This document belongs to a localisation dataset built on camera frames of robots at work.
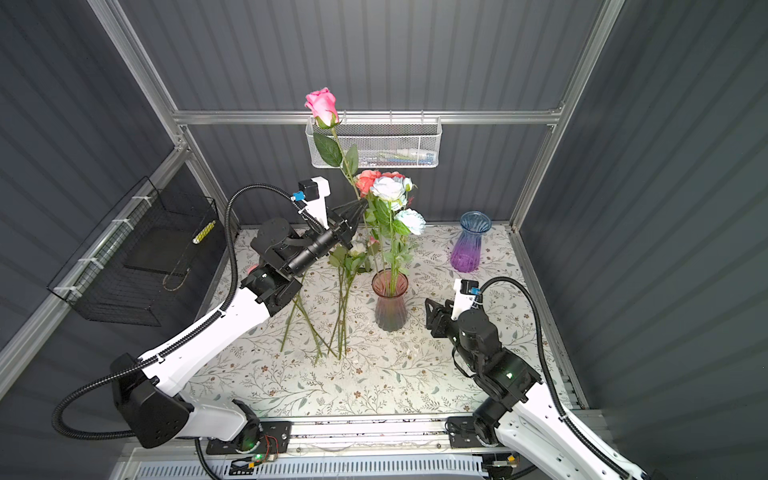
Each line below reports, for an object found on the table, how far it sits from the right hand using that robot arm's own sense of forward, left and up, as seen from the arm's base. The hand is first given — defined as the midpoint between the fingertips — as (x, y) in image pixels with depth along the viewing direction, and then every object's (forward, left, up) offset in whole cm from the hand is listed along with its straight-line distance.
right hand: (438, 304), depth 72 cm
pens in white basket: (+46, +9, +12) cm, 49 cm away
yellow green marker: (+19, +63, +7) cm, 66 cm away
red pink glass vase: (+10, +12, -7) cm, 17 cm away
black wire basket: (+7, +72, +9) cm, 73 cm away
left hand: (+10, +16, +25) cm, 31 cm away
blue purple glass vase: (+34, -15, -21) cm, 42 cm away
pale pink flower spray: (+2, +36, -22) cm, 42 cm away
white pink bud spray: (+27, +28, -18) cm, 43 cm away
